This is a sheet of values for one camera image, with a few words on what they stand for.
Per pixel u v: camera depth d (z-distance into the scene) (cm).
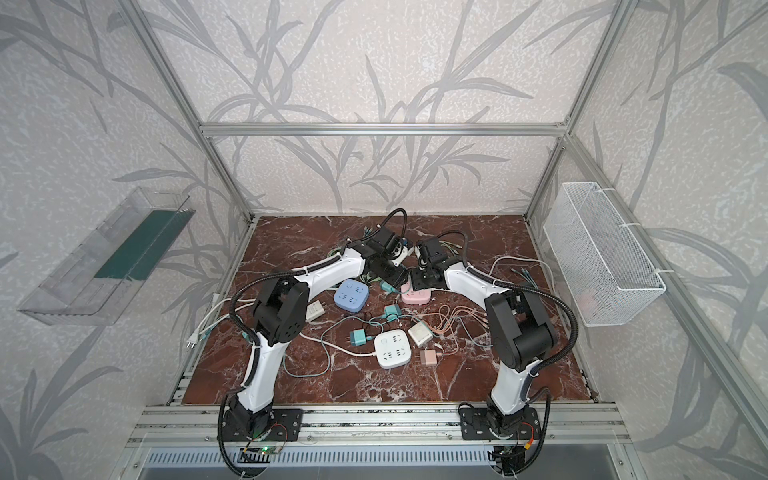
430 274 71
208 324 95
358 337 87
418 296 95
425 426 75
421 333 87
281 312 55
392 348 84
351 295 94
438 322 91
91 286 64
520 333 48
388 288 96
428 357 83
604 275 62
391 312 91
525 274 102
